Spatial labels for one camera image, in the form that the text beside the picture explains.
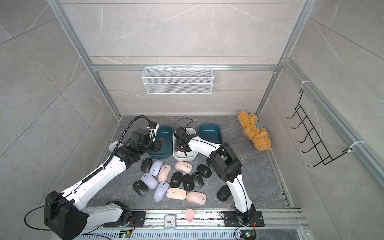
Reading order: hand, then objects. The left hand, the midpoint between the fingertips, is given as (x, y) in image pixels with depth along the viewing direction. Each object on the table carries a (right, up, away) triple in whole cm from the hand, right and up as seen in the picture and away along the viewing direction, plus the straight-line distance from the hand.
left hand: (160, 136), depth 80 cm
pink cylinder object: (+17, -36, -13) cm, 41 cm away
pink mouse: (+1, -22, +7) cm, 23 cm away
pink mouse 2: (+13, -19, +8) cm, 24 cm away
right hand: (+9, -8, +17) cm, 21 cm away
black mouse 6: (+21, -26, +5) cm, 34 cm away
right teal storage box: (+31, +1, +30) cm, 43 cm away
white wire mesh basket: (+7, +37, +20) cm, 43 cm away
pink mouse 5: (+21, -33, -3) cm, 39 cm away
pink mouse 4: (+9, -31, -1) cm, 33 cm away
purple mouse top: (-4, -19, +8) cm, 21 cm away
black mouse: (-11, -18, +10) cm, 24 cm away
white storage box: (+17, -12, +10) cm, 23 cm away
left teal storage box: (+1, -10, +10) cm, 14 cm away
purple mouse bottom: (0, -30, -1) cm, 30 cm away
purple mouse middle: (-6, -26, +3) cm, 27 cm away
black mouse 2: (+29, -19, +13) cm, 37 cm away
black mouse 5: (+15, -26, +2) cm, 31 cm away
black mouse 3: (+25, -22, +9) cm, 34 cm away
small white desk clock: (+7, -41, -9) cm, 43 cm away
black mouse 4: (+8, -25, +4) cm, 27 cm away
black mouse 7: (+35, -31, -1) cm, 47 cm away
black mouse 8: (-12, -29, +1) cm, 31 cm away
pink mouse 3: (+10, -11, +13) cm, 19 cm away
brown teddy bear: (+61, -2, +15) cm, 63 cm away
